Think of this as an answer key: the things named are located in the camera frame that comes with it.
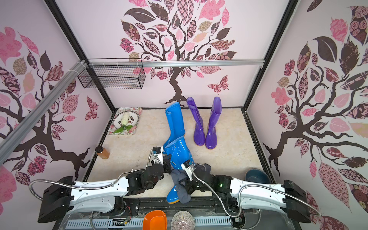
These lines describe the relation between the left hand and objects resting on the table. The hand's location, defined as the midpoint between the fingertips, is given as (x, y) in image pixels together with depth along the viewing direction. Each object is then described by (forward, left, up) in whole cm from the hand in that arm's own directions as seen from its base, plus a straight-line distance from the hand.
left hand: (172, 158), depth 77 cm
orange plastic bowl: (-27, +8, -13) cm, 31 cm away
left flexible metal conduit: (-13, +7, +17) cm, 22 cm away
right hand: (-12, -4, -4) cm, 13 cm away
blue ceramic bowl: (-6, -49, -11) cm, 51 cm away
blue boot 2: (+3, -4, 0) cm, 5 cm away
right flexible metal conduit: (-21, -29, +18) cm, 40 cm away
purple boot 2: (+18, -25, -9) cm, 32 cm away
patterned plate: (+40, +35, -13) cm, 55 cm away
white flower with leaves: (+36, +39, -9) cm, 54 cm away
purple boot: (+21, -17, -9) cm, 28 cm away
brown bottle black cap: (+7, +44, -5) cm, 45 cm away
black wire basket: (+59, +47, +14) cm, 77 cm away
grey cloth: (-9, -4, 0) cm, 10 cm away
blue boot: (+21, -2, -1) cm, 21 cm away
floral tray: (+28, +34, -14) cm, 46 cm away
